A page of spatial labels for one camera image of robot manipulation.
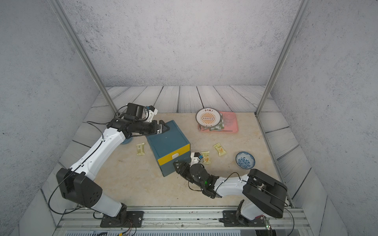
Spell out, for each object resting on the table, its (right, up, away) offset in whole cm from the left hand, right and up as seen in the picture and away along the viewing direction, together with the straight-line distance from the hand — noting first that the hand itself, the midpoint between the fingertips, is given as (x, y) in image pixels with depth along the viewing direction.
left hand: (166, 129), depth 78 cm
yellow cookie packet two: (+32, -15, +20) cm, 41 cm away
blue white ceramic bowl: (+47, -20, +15) cm, 53 cm away
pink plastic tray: (+42, +3, +33) cm, 54 cm away
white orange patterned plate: (+26, +8, +38) cm, 46 cm away
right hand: (+4, -20, 0) cm, 20 cm away
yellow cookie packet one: (-21, -14, +21) cm, 33 cm away
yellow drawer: (+4, -13, -4) cm, 14 cm away
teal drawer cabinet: (+2, -9, -2) cm, 10 cm away
